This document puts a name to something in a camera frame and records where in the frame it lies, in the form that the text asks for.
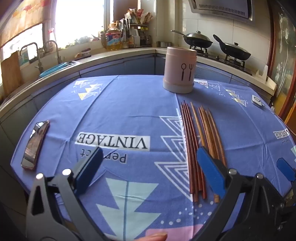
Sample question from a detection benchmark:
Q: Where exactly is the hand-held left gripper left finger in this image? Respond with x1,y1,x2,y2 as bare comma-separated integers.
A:
25,146,109,241

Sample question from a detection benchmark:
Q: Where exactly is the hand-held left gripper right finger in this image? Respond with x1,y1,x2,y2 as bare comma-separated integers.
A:
192,146,289,241

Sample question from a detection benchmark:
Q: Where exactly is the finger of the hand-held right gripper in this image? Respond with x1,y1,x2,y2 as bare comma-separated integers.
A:
276,158,296,182

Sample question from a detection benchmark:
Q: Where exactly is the bunch of wooden chopsticks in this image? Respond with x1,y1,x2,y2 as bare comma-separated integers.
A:
180,100,227,203

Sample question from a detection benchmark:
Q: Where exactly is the white cylindrical utensil holder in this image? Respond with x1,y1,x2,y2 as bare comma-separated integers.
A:
162,46,197,94

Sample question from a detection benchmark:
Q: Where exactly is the person's left hand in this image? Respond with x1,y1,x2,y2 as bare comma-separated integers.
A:
139,233,168,241

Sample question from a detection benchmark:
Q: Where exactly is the smartphone in red case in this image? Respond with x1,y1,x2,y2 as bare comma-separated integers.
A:
21,120,50,171

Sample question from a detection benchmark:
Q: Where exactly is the blue printed tablecloth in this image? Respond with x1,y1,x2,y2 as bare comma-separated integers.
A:
10,75,296,241

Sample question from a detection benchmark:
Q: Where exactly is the small white square device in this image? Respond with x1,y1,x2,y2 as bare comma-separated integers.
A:
251,95,265,107

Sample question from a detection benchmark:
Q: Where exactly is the white plastic stand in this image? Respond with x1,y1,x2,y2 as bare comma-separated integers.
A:
255,65,270,81

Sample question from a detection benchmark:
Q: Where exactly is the blue plastic basin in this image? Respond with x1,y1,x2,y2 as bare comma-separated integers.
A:
39,62,67,78

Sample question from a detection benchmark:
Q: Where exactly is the gas stove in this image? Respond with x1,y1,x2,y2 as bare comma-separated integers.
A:
190,45,253,76

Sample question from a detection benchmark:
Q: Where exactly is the steel kitchen faucet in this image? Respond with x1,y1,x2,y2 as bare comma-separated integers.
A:
44,40,62,65
20,42,44,73

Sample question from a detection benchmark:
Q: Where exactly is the floral glass door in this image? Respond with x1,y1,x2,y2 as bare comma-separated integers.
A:
268,0,296,126

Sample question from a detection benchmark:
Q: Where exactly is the black wok with glass lid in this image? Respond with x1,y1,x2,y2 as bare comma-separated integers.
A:
213,34,251,61

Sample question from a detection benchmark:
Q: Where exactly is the wooden cutting board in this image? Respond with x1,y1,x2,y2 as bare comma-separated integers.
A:
0,51,23,98

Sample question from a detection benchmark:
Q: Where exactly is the cooking oil bottle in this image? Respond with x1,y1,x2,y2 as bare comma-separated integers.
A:
105,22,123,51

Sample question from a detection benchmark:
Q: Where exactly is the black pan with steel lid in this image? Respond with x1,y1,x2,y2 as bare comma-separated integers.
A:
171,30,213,49

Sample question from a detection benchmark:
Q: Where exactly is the white plastic jug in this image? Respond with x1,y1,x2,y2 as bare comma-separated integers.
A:
129,27,141,48

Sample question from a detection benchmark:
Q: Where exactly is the seasoning rack with packets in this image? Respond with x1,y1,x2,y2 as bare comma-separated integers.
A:
124,8,153,48

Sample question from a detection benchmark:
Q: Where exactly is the patterned window curtain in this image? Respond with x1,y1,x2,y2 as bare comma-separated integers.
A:
0,0,57,47

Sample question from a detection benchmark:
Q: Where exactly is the steel range hood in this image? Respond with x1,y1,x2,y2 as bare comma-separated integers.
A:
187,0,253,22

